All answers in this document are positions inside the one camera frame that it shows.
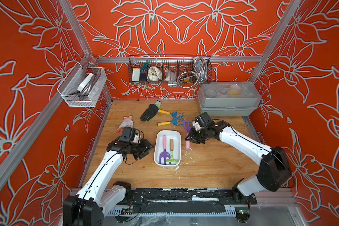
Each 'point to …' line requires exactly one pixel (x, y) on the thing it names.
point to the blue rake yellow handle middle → (178, 124)
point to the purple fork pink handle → (164, 154)
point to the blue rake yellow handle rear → (174, 114)
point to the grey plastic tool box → (228, 98)
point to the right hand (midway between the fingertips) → (183, 139)
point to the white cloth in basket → (154, 74)
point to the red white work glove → (127, 122)
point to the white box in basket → (136, 74)
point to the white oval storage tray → (167, 149)
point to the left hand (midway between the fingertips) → (152, 147)
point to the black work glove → (151, 111)
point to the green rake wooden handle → (171, 160)
